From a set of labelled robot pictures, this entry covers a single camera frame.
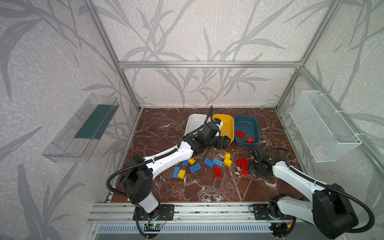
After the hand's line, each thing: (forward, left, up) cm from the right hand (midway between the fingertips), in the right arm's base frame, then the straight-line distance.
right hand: (252, 163), depth 89 cm
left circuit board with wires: (-30, +54, -1) cm, 62 cm away
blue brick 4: (-2, +34, -1) cm, 34 cm away
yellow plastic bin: (+27, +11, -2) cm, 30 cm away
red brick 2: (-4, +5, 0) cm, 6 cm away
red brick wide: (+2, +6, -2) cm, 7 cm away
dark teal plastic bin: (+25, -2, -1) cm, 25 cm away
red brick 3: (-5, +21, -1) cm, 22 cm away
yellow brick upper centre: (+6, +14, -1) cm, 15 cm away
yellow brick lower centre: (+1, +15, 0) cm, 15 cm away
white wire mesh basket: (-1, -24, +33) cm, 41 cm away
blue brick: (+1, +40, +1) cm, 40 cm away
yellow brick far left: (-6, +42, +1) cm, 42 cm away
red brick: (+22, +4, 0) cm, 22 cm away
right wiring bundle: (-32, -8, -1) cm, 33 cm away
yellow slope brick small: (+1, +36, +1) cm, 36 cm away
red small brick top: (+17, -2, 0) cm, 17 cm away
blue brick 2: (+1, +26, -1) cm, 26 cm away
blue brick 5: (-5, +45, 0) cm, 46 cm away
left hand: (+8, +16, +19) cm, 26 cm away
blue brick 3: (+2, +20, -2) cm, 20 cm away
